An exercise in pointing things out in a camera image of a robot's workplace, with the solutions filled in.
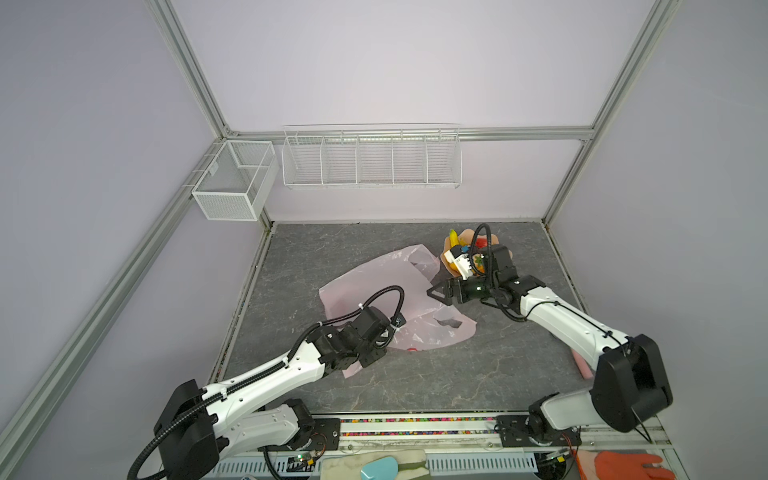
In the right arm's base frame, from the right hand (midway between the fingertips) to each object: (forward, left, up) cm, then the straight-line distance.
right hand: (435, 288), depth 82 cm
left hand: (-11, +17, -6) cm, 22 cm away
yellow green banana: (+26, -10, -9) cm, 29 cm away
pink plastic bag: (-10, +10, +18) cm, 23 cm away
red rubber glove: (-39, -42, -16) cm, 60 cm away
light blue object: (-39, +15, -14) cm, 45 cm away
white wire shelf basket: (+44, +20, +13) cm, 51 cm away
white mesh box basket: (+39, +65, +8) cm, 76 cm away
